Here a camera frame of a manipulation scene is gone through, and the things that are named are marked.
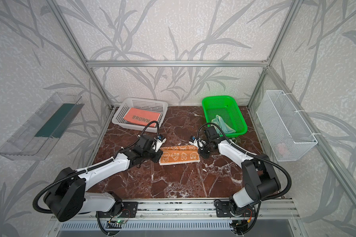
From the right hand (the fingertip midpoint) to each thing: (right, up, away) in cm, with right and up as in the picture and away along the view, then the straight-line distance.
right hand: (200, 145), depth 91 cm
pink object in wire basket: (+39, +1, -18) cm, 43 cm away
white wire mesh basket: (+35, +9, -29) cm, 46 cm away
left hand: (-23, 0, -4) cm, 23 cm away
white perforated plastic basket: (-39, +28, +32) cm, 58 cm away
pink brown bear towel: (-43, +18, +20) cm, 50 cm away
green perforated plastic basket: (+24, +26, +28) cm, 45 cm away
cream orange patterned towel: (-13, -5, -3) cm, 14 cm away
